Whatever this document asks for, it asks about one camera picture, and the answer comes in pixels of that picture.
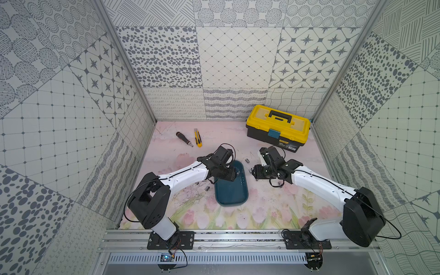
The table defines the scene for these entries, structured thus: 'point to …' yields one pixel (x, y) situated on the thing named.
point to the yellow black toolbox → (285, 130)
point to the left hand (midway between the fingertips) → (234, 171)
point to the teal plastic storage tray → (228, 193)
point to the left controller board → (166, 257)
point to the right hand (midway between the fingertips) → (257, 174)
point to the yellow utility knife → (197, 137)
